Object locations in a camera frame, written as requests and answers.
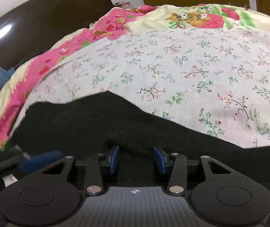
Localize black pants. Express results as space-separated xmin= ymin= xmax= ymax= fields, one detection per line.
xmin=6 ymin=90 xmax=270 ymax=227

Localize pink cartoon print blanket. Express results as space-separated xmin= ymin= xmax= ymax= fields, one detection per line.
xmin=0 ymin=4 xmax=270 ymax=145

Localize white floral bed sheet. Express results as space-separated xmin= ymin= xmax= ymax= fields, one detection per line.
xmin=14 ymin=29 xmax=270 ymax=148

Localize dark brown wooden headboard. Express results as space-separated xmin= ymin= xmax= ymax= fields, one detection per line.
xmin=0 ymin=0 xmax=113 ymax=70

